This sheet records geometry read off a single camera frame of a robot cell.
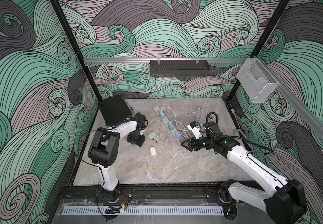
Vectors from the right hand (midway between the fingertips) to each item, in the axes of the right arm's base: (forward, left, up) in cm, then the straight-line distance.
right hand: (184, 143), depth 77 cm
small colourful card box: (+29, -27, -15) cm, 42 cm away
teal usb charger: (+17, +6, -8) cm, 20 cm away
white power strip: (+25, +8, -13) cm, 29 cm away
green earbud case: (+14, +19, -13) cm, 27 cm away
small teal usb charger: (+27, +12, -8) cm, 31 cm away
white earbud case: (+2, +19, -13) cm, 23 cm away
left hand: (+7, +29, -12) cm, 32 cm away
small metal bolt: (+39, -20, -15) cm, 46 cm away
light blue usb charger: (+10, +1, -8) cm, 13 cm away
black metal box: (+35, +50, -9) cm, 62 cm away
